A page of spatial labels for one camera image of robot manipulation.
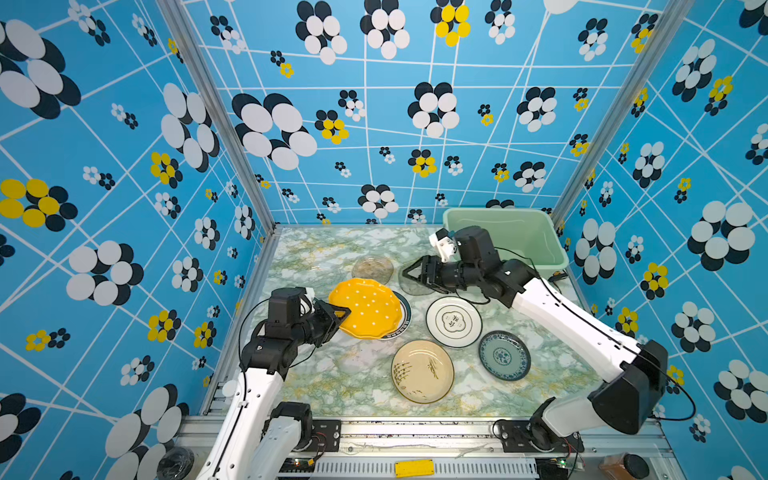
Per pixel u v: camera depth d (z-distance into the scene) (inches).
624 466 24.7
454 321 36.8
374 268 42.3
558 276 40.8
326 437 28.6
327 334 26.2
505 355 34.1
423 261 25.7
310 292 28.4
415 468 27.3
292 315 23.6
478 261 22.0
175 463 23.9
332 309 26.7
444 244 27.2
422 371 32.9
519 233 40.7
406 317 36.9
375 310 30.3
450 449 28.8
